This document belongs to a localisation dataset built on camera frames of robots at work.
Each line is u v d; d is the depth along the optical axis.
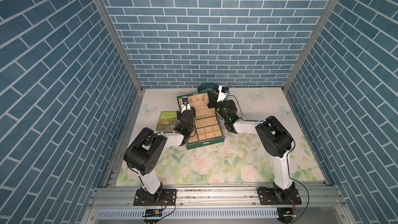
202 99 0.94
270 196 0.73
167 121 0.99
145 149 0.51
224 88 0.78
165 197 0.73
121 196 0.76
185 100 0.77
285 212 0.71
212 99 0.84
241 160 0.86
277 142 0.54
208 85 1.19
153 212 0.72
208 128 0.94
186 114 0.71
